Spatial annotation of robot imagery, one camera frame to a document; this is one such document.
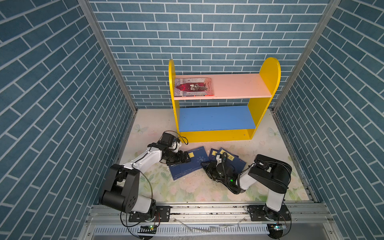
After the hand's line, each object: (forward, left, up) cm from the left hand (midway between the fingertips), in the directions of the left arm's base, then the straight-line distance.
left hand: (185, 160), depth 87 cm
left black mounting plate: (-26, +10, -6) cm, 29 cm away
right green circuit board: (-33, -46, -5) cm, 57 cm away
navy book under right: (+5, -17, -4) cm, 19 cm away
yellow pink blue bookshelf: (+39, -25, +5) cm, 47 cm away
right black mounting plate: (-27, -37, -5) cm, 46 cm away
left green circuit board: (-32, +17, -9) cm, 37 cm away
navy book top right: (-1, -33, -4) cm, 33 cm away
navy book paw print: (+5, -8, -4) cm, 10 cm away
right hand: (-2, -8, -2) cm, 9 cm away
